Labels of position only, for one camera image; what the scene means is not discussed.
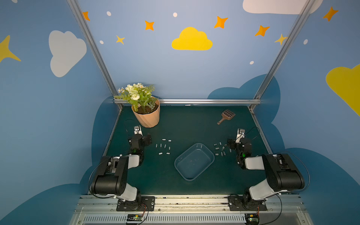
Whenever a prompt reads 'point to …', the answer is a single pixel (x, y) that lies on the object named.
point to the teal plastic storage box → (193, 163)
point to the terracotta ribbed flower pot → (150, 120)
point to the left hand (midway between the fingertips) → (141, 133)
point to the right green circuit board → (251, 219)
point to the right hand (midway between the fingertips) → (239, 135)
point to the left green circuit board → (134, 217)
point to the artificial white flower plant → (140, 97)
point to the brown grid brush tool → (227, 114)
